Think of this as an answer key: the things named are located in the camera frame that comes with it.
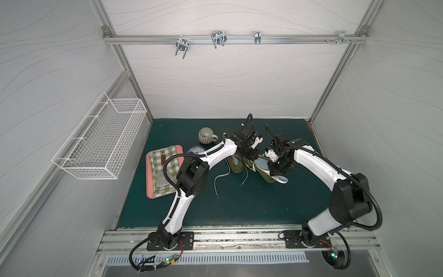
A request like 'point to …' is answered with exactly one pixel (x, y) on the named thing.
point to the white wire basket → (99, 147)
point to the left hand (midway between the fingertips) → (259, 157)
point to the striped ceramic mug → (206, 135)
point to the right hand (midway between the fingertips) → (272, 172)
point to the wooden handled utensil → (163, 158)
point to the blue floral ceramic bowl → (196, 149)
